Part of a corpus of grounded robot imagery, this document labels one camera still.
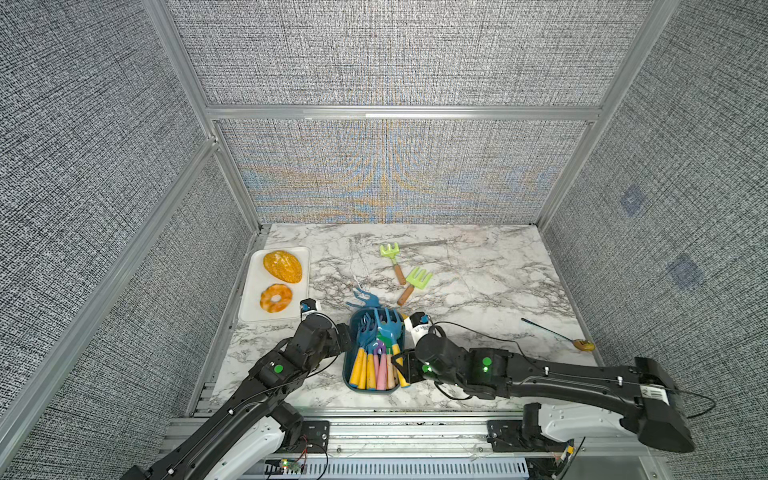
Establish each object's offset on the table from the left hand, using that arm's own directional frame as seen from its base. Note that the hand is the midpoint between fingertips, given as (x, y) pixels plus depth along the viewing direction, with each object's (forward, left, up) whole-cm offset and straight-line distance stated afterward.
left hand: (342, 330), depth 79 cm
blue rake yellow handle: (-7, -5, -7) cm, 12 cm away
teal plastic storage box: (-4, -1, -9) cm, 10 cm away
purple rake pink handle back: (-7, -10, -9) cm, 15 cm away
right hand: (-9, -13, +3) cm, 15 cm away
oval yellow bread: (+28, +22, -8) cm, 36 cm away
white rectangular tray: (+25, +25, -12) cm, 37 cm away
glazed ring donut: (+20, +27, -11) cm, 35 cm away
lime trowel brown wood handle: (+23, -24, -12) cm, 35 cm away
